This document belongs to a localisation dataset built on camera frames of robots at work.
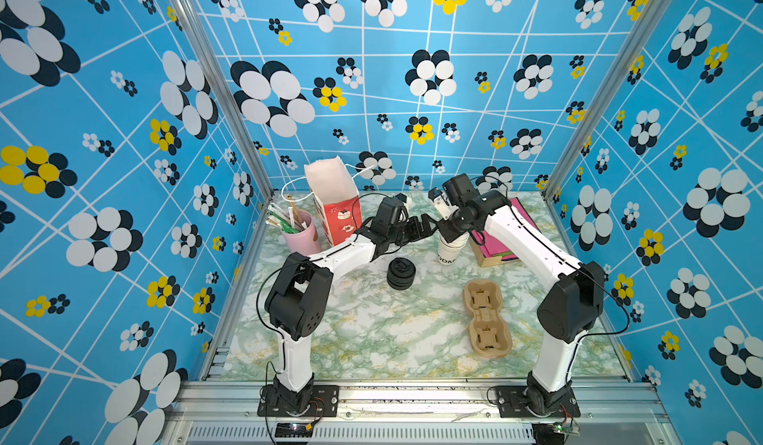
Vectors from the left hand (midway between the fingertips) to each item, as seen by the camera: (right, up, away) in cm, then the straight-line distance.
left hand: (433, 227), depth 88 cm
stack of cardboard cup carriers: (+15, -29, -8) cm, 33 cm away
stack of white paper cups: (+5, -8, +3) cm, 10 cm away
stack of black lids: (-10, -14, +2) cm, 18 cm away
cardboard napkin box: (+19, -11, +5) cm, 23 cm away
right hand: (+5, 0, 0) cm, 5 cm away
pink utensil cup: (-40, -4, +6) cm, 41 cm away
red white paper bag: (-28, +8, -6) cm, 30 cm away
